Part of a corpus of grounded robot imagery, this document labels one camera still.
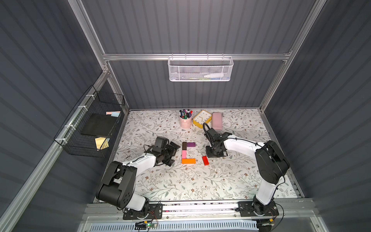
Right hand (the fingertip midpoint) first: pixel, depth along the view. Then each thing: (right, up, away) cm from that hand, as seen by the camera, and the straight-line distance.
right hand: (209, 156), depth 91 cm
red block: (-2, -3, 0) cm, 3 cm away
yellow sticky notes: (-50, +13, -30) cm, 60 cm away
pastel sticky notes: (-56, +27, -9) cm, 63 cm away
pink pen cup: (-16, +21, +13) cm, 29 cm away
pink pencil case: (+9, +23, +21) cm, 32 cm away
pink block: (-16, 0, +4) cm, 16 cm away
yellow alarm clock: (-2, +26, +21) cm, 34 cm away
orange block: (-13, -3, 0) cm, 14 cm away
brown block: (-16, +6, +8) cm, 19 cm away
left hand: (-18, +3, -2) cm, 18 cm away
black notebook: (-61, +21, -15) cm, 66 cm away
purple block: (-12, +6, +8) cm, 15 cm away
